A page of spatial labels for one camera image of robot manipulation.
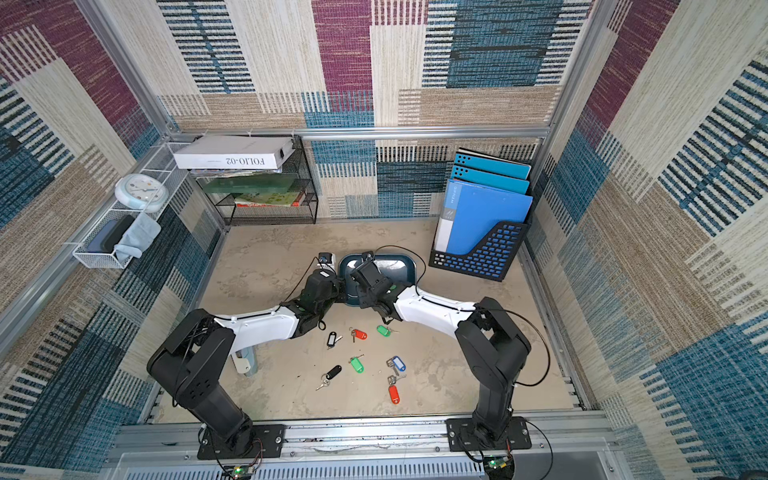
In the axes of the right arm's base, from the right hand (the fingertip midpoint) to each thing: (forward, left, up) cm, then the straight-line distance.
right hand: (368, 285), depth 91 cm
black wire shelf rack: (+41, +27, -8) cm, 49 cm away
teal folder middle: (+26, -38, +18) cm, 50 cm away
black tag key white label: (-13, +11, -10) cm, 19 cm away
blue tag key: (-20, -8, -10) cm, 24 cm away
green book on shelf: (+26, +37, +18) cm, 48 cm away
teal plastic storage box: (+9, -9, -4) cm, 14 cm away
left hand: (+4, +8, 0) cm, 9 cm away
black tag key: (-23, +11, -9) cm, 27 cm away
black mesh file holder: (+9, -38, +1) cm, 39 cm away
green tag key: (-20, +3, -10) cm, 22 cm away
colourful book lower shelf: (+27, +32, +11) cm, 44 cm away
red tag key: (-27, -7, -10) cm, 29 cm away
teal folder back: (+32, -39, +20) cm, 54 cm away
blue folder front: (+16, -30, +15) cm, 37 cm away
